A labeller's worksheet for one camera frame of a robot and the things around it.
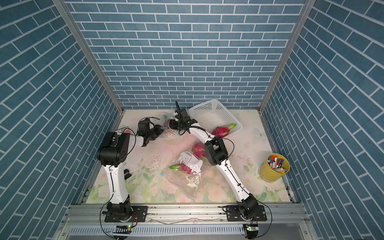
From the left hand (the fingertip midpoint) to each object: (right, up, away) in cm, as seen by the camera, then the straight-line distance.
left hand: (167, 127), depth 106 cm
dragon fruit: (+38, -2, -8) cm, 39 cm away
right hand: (+1, +1, 0) cm, 1 cm away
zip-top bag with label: (-3, +7, +5) cm, 9 cm away
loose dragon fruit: (+22, -13, -17) cm, 31 cm away
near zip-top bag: (+15, -26, -23) cm, 37 cm away
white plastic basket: (+33, +10, +12) cm, 37 cm away
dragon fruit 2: (+13, -23, -22) cm, 34 cm away
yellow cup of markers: (+64, -21, -25) cm, 72 cm away
